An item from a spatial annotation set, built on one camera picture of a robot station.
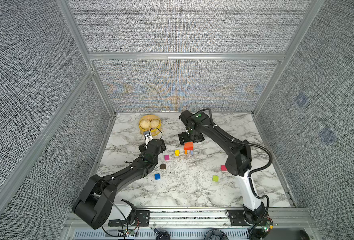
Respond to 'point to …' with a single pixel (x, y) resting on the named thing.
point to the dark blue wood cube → (157, 176)
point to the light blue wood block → (192, 152)
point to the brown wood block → (163, 166)
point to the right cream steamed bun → (154, 123)
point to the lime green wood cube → (215, 178)
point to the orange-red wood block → (188, 146)
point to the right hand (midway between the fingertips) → (188, 141)
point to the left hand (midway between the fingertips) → (155, 141)
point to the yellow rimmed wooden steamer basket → (154, 131)
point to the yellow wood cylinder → (177, 152)
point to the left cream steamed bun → (144, 123)
